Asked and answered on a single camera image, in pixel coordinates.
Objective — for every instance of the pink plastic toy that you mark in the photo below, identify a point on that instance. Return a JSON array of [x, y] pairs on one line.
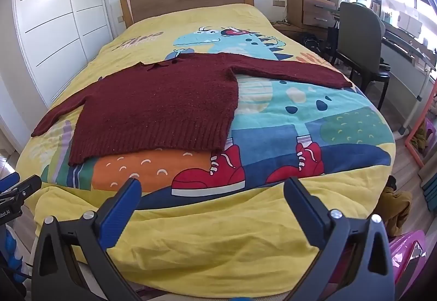
[[406, 253]]

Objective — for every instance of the grey-green chair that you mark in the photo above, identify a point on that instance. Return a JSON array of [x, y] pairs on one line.
[[358, 31]]

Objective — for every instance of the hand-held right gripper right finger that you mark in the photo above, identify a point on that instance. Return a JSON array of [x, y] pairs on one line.
[[305, 214]]

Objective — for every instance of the maroon knitted sweater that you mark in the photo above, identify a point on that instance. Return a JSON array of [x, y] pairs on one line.
[[153, 106]]

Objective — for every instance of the wooden nightstand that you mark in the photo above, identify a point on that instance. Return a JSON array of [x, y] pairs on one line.
[[307, 10]]

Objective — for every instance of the yellow dinosaur printed blanket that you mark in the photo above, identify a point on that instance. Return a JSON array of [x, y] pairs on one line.
[[239, 253]]

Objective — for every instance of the white wardrobe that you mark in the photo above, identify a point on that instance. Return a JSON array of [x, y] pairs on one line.
[[51, 14]]

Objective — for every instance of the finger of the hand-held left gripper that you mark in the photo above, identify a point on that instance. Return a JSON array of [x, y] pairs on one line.
[[8, 182], [25, 188]]

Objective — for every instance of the black bag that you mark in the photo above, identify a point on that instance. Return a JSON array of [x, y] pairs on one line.
[[314, 43]]

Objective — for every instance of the brown cloth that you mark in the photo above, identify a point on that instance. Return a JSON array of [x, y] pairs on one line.
[[396, 205]]

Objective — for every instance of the orange framed mirror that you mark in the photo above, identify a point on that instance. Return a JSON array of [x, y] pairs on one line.
[[420, 123]]

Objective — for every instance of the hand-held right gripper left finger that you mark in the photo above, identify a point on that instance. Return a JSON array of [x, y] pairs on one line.
[[117, 215]]

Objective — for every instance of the grey desk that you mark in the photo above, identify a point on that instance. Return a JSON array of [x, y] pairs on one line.
[[408, 48]]

